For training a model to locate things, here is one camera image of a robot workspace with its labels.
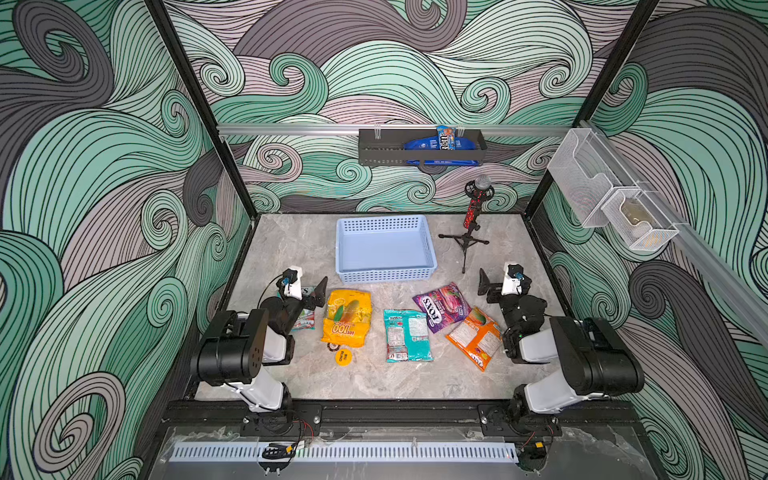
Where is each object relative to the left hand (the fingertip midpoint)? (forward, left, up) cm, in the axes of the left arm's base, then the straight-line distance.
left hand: (311, 272), depth 88 cm
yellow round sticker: (-21, -10, -12) cm, 26 cm away
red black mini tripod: (+26, -53, +11) cm, 60 cm away
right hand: (+1, -58, +1) cm, 58 cm away
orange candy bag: (-16, -49, -10) cm, 53 cm away
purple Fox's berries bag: (-5, -41, -11) cm, 43 cm away
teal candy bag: (-15, -29, -11) cm, 34 cm away
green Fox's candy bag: (-10, +2, -11) cm, 15 cm away
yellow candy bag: (-10, -11, -9) cm, 18 cm away
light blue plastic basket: (+20, -23, -15) cm, 34 cm away
